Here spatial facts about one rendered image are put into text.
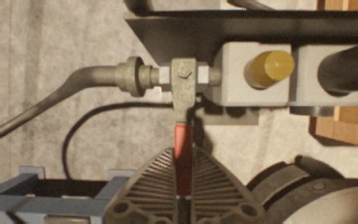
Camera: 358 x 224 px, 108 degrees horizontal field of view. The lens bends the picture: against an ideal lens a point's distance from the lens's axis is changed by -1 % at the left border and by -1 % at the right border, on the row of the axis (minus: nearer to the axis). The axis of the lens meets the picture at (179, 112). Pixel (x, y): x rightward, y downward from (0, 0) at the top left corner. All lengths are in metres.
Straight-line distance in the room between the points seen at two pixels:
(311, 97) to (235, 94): 0.09
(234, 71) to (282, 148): 0.67
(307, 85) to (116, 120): 0.67
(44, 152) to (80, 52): 0.53
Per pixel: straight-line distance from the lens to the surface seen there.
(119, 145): 0.73
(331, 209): 0.61
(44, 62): 0.93
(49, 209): 0.71
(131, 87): 0.19
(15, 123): 0.61
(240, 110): 0.67
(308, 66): 0.23
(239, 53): 0.19
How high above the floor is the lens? 0.63
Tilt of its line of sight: 85 degrees down
